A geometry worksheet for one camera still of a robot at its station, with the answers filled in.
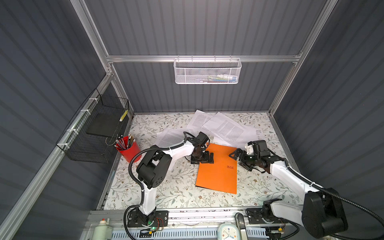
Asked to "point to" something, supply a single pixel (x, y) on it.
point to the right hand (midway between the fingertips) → (236, 159)
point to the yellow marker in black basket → (124, 115)
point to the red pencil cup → (128, 148)
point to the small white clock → (228, 231)
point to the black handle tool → (240, 223)
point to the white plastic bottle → (103, 231)
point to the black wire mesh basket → (92, 136)
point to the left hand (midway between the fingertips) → (208, 162)
